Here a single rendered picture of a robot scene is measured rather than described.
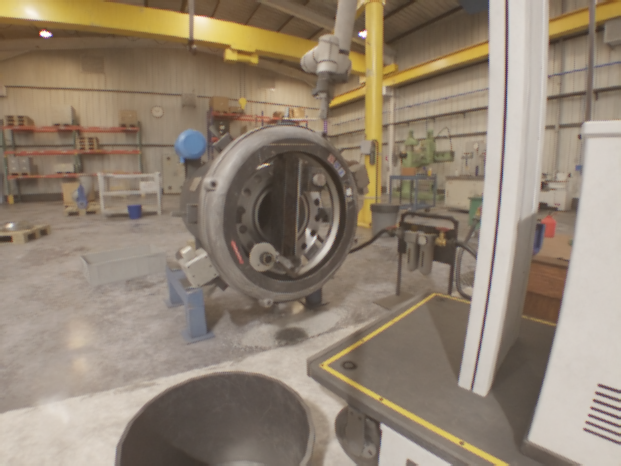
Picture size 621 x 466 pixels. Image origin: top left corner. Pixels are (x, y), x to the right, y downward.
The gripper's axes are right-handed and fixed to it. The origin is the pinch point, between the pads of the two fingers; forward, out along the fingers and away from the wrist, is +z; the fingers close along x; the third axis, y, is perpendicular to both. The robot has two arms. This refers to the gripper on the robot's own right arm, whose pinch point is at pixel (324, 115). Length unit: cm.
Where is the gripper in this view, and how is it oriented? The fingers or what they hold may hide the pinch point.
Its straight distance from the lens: 132.5
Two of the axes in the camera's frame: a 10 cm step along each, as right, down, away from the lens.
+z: -0.6, 9.9, 1.4
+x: -2.6, 1.2, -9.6
